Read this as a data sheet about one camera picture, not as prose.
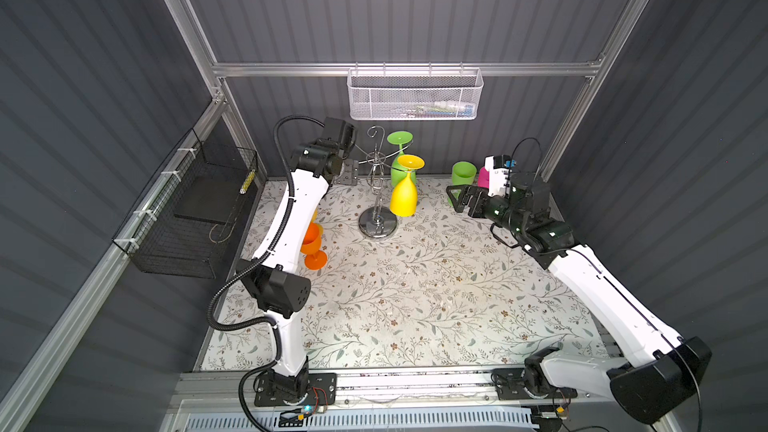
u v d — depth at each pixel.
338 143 0.59
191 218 0.74
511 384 0.74
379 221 1.05
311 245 0.84
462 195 0.63
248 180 0.82
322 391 0.72
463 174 1.01
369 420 0.77
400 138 0.86
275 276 0.46
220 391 0.78
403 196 0.84
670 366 0.38
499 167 0.62
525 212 0.54
